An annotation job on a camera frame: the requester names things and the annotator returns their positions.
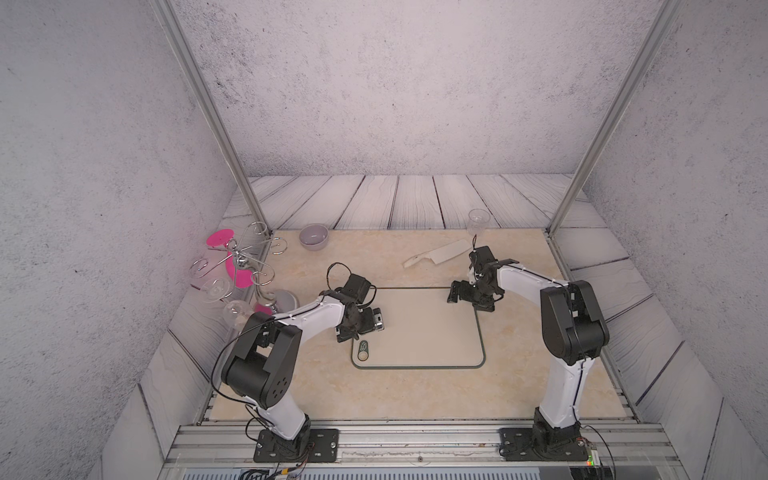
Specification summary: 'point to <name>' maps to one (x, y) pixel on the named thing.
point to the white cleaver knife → (441, 254)
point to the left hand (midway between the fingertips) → (375, 330)
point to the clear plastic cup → (477, 218)
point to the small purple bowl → (314, 236)
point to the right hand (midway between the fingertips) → (461, 301)
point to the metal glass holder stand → (247, 272)
